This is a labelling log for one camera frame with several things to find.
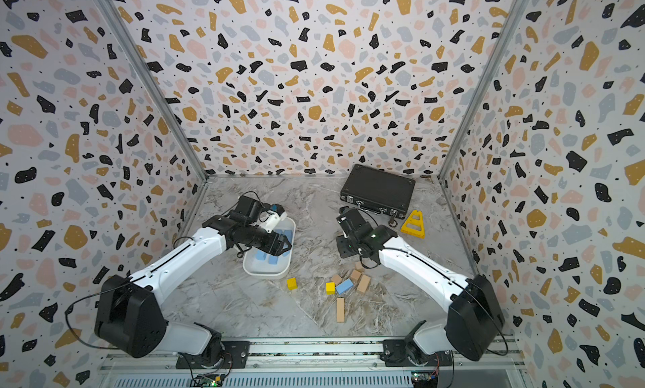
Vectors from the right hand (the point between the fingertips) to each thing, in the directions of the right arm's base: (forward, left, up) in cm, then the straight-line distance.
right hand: (344, 243), depth 83 cm
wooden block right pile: (-8, -7, -13) cm, 17 cm away
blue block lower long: (-9, 0, -14) cm, 16 cm away
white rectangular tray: (-2, +31, -12) cm, 33 cm away
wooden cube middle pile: (-6, -4, -12) cm, 14 cm away
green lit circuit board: (-37, +37, -13) cm, 54 cm away
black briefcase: (+33, -16, -10) cm, 37 cm away
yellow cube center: (-10, +5, -12) cm, 17 cm away
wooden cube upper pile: (-13, -4, +9) cm, 16 cm away
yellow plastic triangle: (+18, -29, -14) cm, 37 cm away
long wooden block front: (-17, +1, -13) cm, 21 cm away
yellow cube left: (-10, +18, -11) cm, 23 cm away
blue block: (0, +27, -13) cm, 30 cm away
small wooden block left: (-7, +3, -12) cm, 14 cm away
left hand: (0, +19, +1) cm, 19 cm away
